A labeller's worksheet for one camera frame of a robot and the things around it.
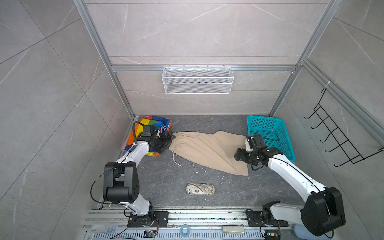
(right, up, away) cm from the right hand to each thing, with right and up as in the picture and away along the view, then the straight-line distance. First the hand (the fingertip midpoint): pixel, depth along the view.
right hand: (239, 155), depth 86 cm
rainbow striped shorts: (-49, +17, +14) cm, 53 cm away
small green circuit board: (-48, -35, -15) cm, 62 cm away
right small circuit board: (+11, -35, -16) cm, 40 cm away
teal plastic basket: (+32, +12, +21) cm, 40 cm away
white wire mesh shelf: (-24, +49, +15) cm, 56 cm away
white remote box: (-8, -31, -18) cm, 37 cm away
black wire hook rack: (+41, +11, -18) cm, 46 cm away
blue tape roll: (-31, -34, -15) cm, 48 cm away
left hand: (-41, +10, +5) cm, 42 cm away
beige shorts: (-12, +1, +13) cm, 18 cm away
